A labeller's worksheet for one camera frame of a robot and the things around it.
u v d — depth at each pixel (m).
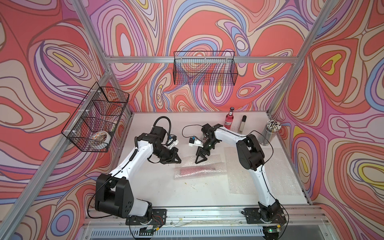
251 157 0.60
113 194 0.41
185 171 0.83
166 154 0.69
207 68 0.98
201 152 0.84
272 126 0.88
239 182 0.85
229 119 0.99
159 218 0.73
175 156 0.69
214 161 0.93
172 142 0.70
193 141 0.86
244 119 1.11
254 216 0.72
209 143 0.85
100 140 0.72
